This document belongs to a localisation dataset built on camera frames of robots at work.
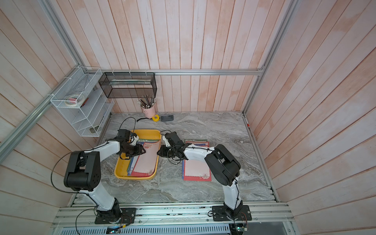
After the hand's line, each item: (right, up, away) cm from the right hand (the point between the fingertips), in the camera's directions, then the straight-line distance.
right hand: (157, 153), depth 90 cm
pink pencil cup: (-11, +28, +24) cm, 38 cm away
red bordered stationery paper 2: (+24, -11, 0) cm, 27 cm away
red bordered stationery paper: (-9, -8, +5) cm, 13 cm away
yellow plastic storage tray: (-22, -10, -2) cm, 24 cm away
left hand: (-11, -1, +6) cm, 13 cm away
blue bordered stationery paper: (-16, -5, +3) cm, 17 cm away
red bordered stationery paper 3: (+26, +5, +14) cm, 30 cm away
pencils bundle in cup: (-13, +37, +24) cm, 46 cm away
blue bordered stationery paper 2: (+16, -6, +3) cm, 17 cm away
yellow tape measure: (-6, +23, +25) cm, 35 cm away
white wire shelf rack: (-35, +20, -12) cm, 42 cm away
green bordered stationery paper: (-9, +7, +12) cm, 17 cm away
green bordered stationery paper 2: (+25, +7, +14) cm, 29 cm away
